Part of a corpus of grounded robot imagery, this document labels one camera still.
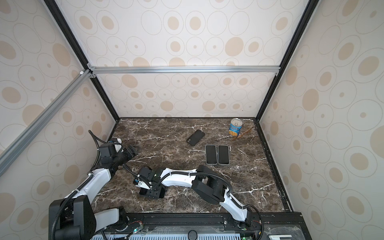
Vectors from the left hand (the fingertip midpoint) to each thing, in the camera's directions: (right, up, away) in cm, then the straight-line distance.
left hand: (139, 146), depth 86 cm
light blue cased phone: (+51, -7, +12) cm, 53 cm away
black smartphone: (+13, -22, -11) cm, 28 cm away
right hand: (+9, -25, -1) cm, 26 cm away
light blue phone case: (+43, -7, +14) cm, 46 cm away
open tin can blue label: (+60, +13, +17) cm, 64 cm away
